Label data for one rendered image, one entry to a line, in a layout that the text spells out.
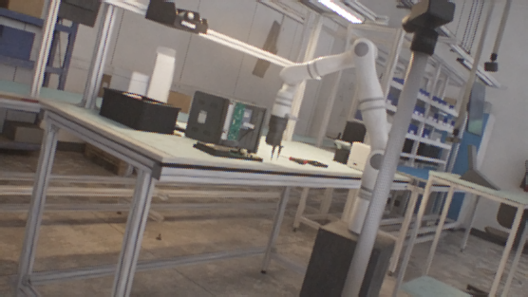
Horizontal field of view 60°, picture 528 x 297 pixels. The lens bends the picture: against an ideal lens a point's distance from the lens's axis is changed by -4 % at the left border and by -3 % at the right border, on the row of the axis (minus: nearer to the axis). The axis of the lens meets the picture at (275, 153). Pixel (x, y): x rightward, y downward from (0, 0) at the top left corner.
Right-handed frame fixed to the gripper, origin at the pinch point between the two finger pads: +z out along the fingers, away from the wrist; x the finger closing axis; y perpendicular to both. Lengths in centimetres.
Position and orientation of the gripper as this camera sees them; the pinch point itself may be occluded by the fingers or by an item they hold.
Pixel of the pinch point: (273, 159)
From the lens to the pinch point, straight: 194.7
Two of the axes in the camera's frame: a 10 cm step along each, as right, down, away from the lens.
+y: -8.6, -2.8, 4.4
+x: -4.5, -0.2, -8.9
